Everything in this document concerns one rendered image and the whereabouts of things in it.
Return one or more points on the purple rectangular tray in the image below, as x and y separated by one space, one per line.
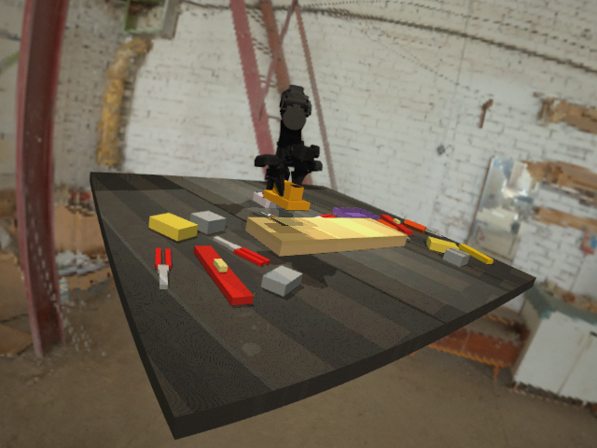
345 212

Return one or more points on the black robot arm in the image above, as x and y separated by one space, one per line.
295 107

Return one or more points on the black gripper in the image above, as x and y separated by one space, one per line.
277 164

